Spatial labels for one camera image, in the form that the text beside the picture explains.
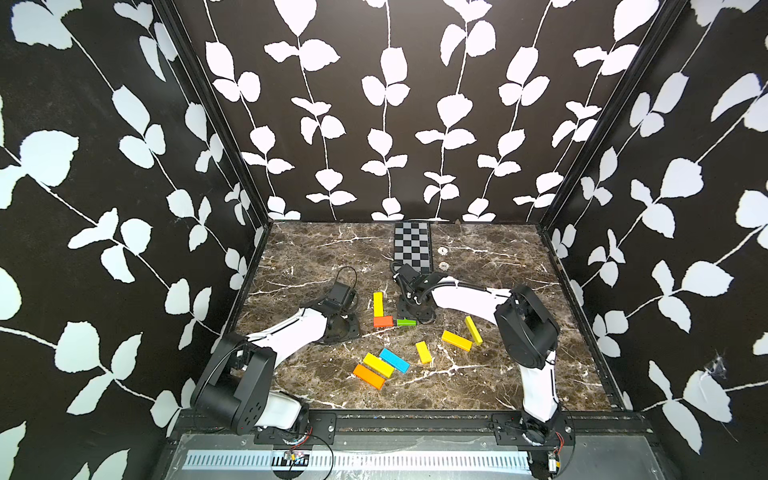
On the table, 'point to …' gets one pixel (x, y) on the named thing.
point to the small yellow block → (424, 352)
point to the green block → (406, 322)
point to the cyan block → (395, 360)
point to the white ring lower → (443, 265)
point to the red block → (384, 321)
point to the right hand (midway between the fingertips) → (400, 311)
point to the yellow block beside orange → (379, 365)
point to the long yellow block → (458, 340)
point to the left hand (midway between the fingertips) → (355, 328)
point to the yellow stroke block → (378, 304)
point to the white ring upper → (442, 250)
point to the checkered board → (413, 245)
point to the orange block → (369, 377)
